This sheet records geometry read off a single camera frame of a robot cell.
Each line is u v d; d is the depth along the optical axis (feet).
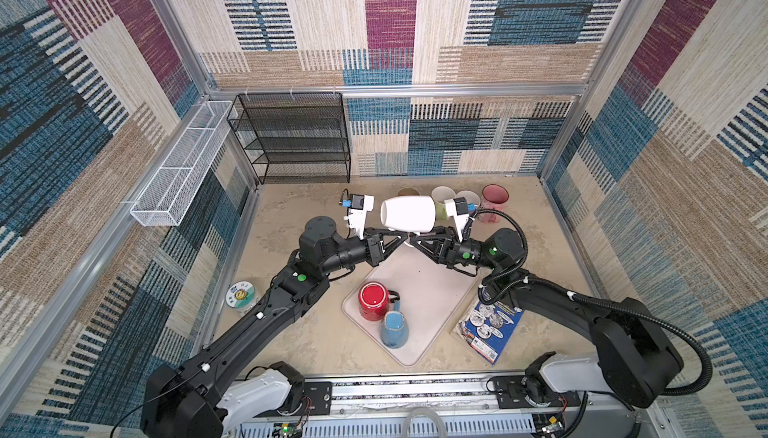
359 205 2.00
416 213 2.02
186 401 1.25
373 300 2.66
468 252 2.13
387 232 2.08
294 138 3.59
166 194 2.34
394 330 2.56
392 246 2.15
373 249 1.93
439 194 3.38
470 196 3.43
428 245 2.30
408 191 3.45
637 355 1.39
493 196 3.43
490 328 2.67
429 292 2.94
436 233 2.25
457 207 2.09
